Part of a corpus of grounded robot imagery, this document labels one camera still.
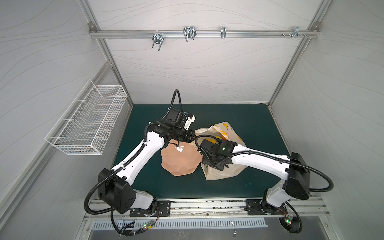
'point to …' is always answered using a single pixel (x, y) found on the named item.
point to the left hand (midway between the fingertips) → (198, 135)
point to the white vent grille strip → (221, 223)
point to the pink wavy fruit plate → (180, 159)
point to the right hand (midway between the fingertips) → (208, 158)
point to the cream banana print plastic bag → (223, 131)
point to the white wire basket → (84, 127)
